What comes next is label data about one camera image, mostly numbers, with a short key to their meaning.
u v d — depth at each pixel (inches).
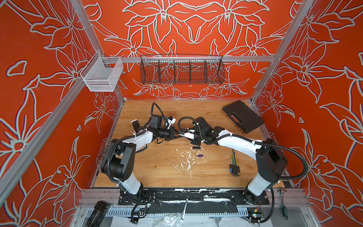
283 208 27.4
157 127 28.8
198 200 28.6
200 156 34.5
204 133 25.9
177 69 39.6
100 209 26.8
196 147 36.5
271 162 17.8
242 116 39.9
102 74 36.7
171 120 32.8
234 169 32.2
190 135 29.2
